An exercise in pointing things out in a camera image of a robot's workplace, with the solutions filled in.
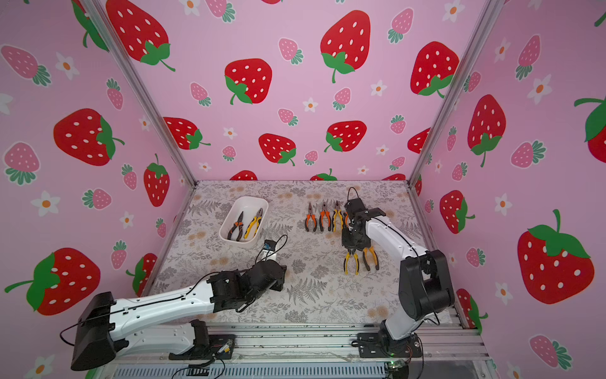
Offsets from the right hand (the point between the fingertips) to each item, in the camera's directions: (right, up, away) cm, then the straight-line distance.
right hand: (357, 244), depth 89 cm
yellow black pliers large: (-6, +12, +18) cm, 22 cm away
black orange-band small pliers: (-50, +6, +15) cm, 52 cm away
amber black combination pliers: (+4, -6, +4) cm, 8 cm away
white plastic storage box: (-48, +15, +18) cm, 54 cm away
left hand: (-26, -6, -12) cm, 29 cm away
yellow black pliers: (-42, +9, +17) cm, 46 cm away
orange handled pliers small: (-18, +11, +18) cm, 28 cm away
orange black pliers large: (-10, +10, +18) cm, 23 cm away
